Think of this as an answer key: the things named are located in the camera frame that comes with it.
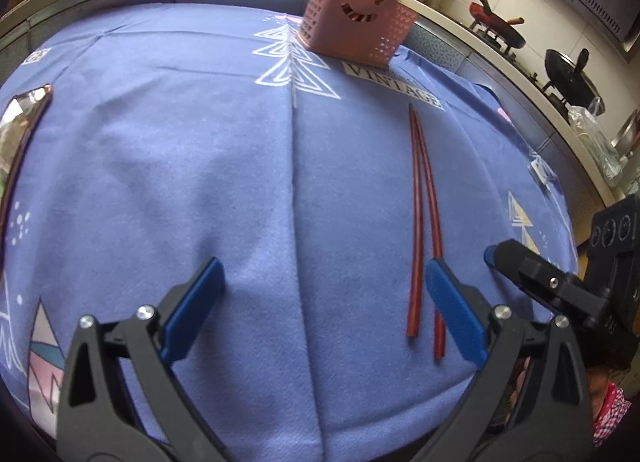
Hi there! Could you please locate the dark red chopstick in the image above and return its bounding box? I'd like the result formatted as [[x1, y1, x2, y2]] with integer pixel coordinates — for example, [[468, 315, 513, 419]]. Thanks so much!
[[412, 109, 446, 360], [407, 104, 424, 339]]

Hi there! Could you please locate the clear plastic bag on counter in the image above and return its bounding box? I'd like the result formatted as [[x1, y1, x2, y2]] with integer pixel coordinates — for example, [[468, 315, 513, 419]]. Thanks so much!
[[567, 96, 623, 187]]

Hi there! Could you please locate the black wok with lid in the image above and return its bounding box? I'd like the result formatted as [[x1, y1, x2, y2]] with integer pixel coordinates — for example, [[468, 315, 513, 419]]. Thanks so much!
[[542, 48, 605, 120]]

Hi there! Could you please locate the red frying pan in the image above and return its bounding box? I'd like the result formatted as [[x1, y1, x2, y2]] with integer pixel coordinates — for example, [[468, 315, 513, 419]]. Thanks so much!
[[469, 0, 526, 51]]

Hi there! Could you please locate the blue printed tablecloth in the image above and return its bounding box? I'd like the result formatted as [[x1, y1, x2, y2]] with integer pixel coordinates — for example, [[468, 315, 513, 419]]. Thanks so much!
[[1, 4, 577, 461]]

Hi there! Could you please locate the smartphone with red case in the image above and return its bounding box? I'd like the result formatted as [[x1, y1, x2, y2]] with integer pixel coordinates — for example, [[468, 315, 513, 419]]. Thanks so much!
[[0, 83, 53, 236]]

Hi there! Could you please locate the pink smiley utensil basket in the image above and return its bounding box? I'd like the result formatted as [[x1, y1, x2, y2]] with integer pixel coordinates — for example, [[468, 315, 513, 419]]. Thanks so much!
[[298, 0, 418, 68]]

